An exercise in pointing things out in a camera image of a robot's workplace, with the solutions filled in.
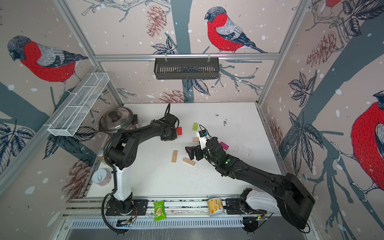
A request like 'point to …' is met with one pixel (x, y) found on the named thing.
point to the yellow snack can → (215, 207)
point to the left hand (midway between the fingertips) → (175, 134)
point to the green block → (195, 126)
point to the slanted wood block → (188, 161)
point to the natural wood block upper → (195, 139)
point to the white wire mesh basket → (77, 105)
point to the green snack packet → (159, 213)
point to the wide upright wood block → (174, 156)
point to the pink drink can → (101, 177)
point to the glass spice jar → (100, 154)
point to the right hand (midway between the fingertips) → (193, 143)
